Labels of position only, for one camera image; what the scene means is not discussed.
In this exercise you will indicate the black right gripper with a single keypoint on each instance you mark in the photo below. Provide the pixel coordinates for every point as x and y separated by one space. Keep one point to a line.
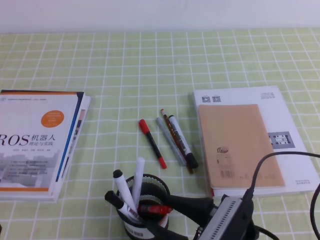
199 210

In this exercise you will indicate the red marker pen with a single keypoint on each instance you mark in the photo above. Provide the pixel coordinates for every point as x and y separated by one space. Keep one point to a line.
155 209

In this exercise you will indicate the white capped pen in holder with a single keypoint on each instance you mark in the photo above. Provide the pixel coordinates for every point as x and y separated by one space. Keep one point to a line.
137 180

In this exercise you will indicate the grey pen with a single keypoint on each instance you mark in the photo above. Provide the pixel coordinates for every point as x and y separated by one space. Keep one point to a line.
171 142

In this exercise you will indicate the white marker in holder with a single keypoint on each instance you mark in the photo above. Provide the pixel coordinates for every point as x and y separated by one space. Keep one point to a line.
123 188

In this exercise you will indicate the black-capped marker in holder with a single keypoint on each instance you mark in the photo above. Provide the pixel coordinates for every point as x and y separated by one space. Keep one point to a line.
122 207

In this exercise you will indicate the red and black pen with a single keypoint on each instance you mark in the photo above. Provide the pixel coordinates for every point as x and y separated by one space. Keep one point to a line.
146 131

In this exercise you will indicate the brown pencil with eraser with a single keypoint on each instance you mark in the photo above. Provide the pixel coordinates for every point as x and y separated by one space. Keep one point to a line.
175 139

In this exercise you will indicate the white marker black cap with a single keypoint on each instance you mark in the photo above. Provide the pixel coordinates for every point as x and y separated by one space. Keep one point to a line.
190 159

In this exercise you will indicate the tan notebook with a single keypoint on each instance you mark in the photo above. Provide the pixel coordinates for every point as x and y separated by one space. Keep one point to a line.
235 139

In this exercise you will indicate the blue-spined book underneath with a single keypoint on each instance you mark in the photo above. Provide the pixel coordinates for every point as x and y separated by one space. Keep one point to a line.
72 140

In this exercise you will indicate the green checkered tablecloth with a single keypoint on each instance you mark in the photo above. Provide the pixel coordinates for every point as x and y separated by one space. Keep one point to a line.
132 76

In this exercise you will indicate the white ROS textbook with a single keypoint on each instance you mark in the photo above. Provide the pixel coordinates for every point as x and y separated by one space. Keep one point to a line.
30 140

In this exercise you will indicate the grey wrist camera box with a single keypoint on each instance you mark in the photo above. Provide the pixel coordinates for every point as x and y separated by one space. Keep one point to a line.
226 222

